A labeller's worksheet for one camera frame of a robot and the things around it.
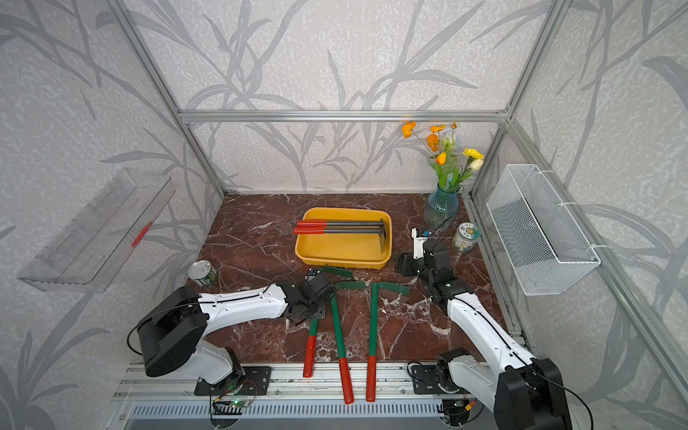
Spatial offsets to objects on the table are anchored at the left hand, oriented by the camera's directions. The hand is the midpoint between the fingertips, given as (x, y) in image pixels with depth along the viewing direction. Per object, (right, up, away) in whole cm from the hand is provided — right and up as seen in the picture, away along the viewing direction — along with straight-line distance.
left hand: (322, 311), depth 86 cm
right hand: (+26, +20, -2) cm, 33 cm away
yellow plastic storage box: (+7, +17, +16) cm, 25 cm away
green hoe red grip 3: (+16, -10, -10) cm, 21 cm away
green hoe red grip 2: (+8, -13, -13) cm, 20 cm away
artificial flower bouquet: (+45, +48, +9) cm, 66 cm away
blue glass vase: (+44, +34, +15) cm, 58 cm away
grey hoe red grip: (-1, +26, +13) cm, 29 cm away
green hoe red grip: (-2, -5, -5) cm, 8 cm away
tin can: (-41, +12, +4) cm, 43 cm away
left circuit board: (-23, -21, -14) cm, 34 cm away
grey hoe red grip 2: (-1, +28, +15) cm, 32 cm away
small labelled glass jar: (+51, +23, +10) cm, 57 cm away
